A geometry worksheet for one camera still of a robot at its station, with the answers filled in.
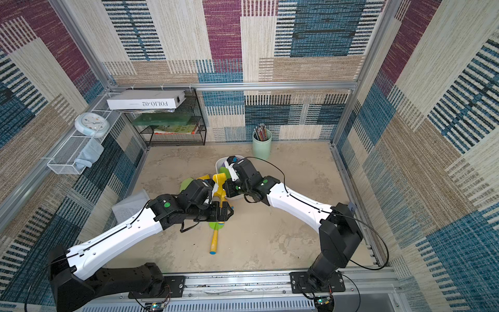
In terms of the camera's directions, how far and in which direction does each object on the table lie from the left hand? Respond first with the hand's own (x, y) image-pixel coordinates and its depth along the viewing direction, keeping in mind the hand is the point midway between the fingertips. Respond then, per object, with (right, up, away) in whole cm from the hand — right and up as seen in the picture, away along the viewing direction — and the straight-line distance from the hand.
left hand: (225, 212), depth 74 cm
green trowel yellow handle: (-6, -10, +14) cm, 18 cm away
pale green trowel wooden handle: (-25, +7, +31) cm, 40 cm away
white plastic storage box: (-8, +17, +30) cm, 36 cm away
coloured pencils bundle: (+15, +34, +29) cm, 48 cm away
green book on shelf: (-33, +40, +23) cm, 57 cm away
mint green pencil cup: (+15, +29, +29) cm, 44 cm away
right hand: (-2, +10, +6) cm, 12 cm away
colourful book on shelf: (-29, +35, +26) cm, 53 cm away
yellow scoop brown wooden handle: (-14, +11, +31) cm, 36 cm away
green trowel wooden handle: (-5, +15, +30) cm, 34 cm away
